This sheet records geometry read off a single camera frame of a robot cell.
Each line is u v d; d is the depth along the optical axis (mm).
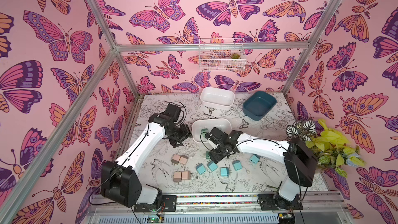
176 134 681
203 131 664
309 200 748
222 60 1056
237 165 848
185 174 812
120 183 402
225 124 994
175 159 866
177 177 813
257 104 1160
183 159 860
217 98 1177
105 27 835
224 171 815
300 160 446
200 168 833
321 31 850
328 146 754
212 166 833
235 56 922
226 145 605
